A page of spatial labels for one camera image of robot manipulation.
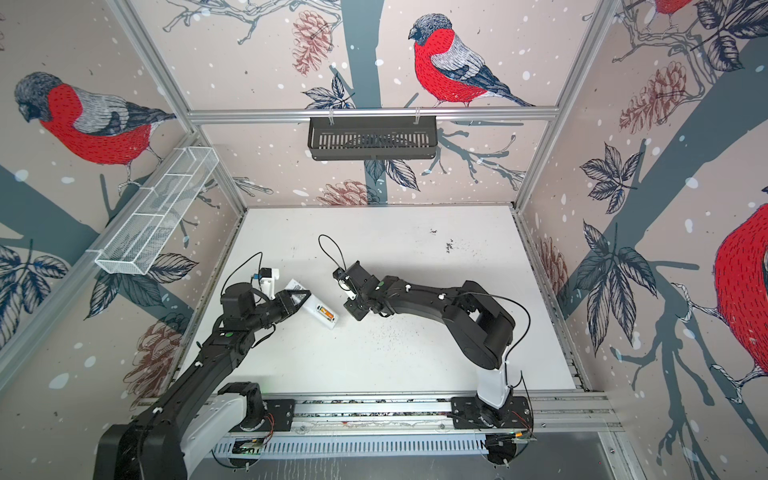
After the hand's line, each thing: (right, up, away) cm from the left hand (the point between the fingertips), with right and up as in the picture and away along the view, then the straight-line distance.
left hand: (307, 295), depth 80 cm
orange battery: (+5, -6, +3) cm, 9 cm away
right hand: (+11, -5, +9) cm, 16 cm away
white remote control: (+1, -3, +1) cm, 4 cm away
